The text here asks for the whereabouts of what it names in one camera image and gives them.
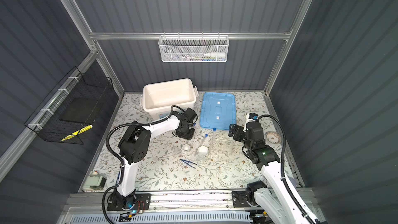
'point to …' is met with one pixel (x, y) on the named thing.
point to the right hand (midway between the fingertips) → (239, 128)
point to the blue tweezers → (188, 164)
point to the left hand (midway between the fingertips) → (190, 137)
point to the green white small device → (94, 181)
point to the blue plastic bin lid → (218, 110)
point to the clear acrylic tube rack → (222, 145)
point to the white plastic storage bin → (159, 98)
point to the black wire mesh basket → (67, 114)
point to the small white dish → (186, 148)
